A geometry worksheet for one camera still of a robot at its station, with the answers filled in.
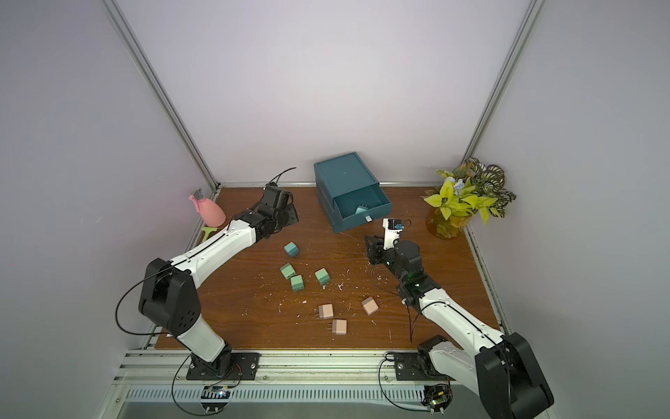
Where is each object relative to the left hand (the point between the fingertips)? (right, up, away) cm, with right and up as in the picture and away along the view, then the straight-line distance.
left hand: (296, 210), depth 89 cm
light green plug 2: (0, -25, -1) cm, 25 cm away
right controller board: (+42, -51, -19) cm, 69 cm away
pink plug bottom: (+15, -36, -11) cm, 40 cm away
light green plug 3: (+9, -23, 0) cm, 25 cm away
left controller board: (-20, -53, -18) cm, 59 cm away
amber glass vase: (+56, -8, +13) cm, 58 cm away
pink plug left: (+11, -32, -8) cm, 35 cm away
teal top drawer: (+20, +1, +1) cm, 20 cm away
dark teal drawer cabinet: (+15, +13, +6) cm, 20 cm away
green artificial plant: (+60, +8, -3) cm, 61 cm away
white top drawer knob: (+25, -3, -4) cm, 25 cm away
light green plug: (-4, -22, +3) cm, 22 cm away
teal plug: (-3, -15, +7) cm, 17 cm away
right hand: (+25, -7, -9) cm, 28 cm away
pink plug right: (+25, -31, -6) cm, 40 cm away
